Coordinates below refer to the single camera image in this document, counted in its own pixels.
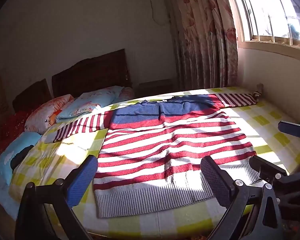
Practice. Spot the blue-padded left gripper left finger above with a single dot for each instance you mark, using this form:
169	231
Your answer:
79	179

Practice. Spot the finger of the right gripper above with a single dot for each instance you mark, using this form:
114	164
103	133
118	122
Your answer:
289	128
267	171

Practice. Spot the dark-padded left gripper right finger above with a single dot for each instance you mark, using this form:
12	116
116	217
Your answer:
220	182

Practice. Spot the red white striped knit sweater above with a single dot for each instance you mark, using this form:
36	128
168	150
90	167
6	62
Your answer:
150	158

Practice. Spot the yellow white checked bed sheet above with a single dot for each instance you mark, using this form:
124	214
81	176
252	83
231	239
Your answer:
47	162

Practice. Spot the orange floral pillow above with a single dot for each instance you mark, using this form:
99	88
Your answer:
45	116

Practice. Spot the light blue folded quilt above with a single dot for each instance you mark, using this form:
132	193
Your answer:
88	102

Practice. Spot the light blue cloud blanket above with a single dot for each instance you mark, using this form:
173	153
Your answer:
7	165

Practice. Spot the dark wooden headboard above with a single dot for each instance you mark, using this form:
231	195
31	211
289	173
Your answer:
104	71

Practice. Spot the dark bedside table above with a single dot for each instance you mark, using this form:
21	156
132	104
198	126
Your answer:
155	88

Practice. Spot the barred window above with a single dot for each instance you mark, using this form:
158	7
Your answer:
268	25

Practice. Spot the floral pink curtain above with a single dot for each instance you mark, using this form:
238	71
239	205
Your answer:
204	42

